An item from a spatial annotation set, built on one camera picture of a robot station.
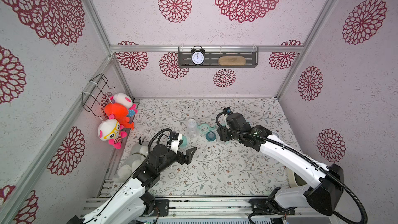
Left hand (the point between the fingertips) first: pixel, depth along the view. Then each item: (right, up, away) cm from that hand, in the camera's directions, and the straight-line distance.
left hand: (189, 145), depth 77 cm
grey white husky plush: (-30, -11, -2) cm, 32 cm away
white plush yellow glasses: (-41, +8, +3) cm, 42 cm away
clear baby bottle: (+1, +5, +25) cm, 26 cm away
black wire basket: (-47, +23, -1) cm, 53 cm away
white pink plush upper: (-41, +25, +17) cm, 51 cm away
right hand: (+17, +9, +1) cm, 19 cm away
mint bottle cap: (-4, -2, +20) cm, 21 cm away
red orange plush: (-41, +16, +11) cm, 45 cm away
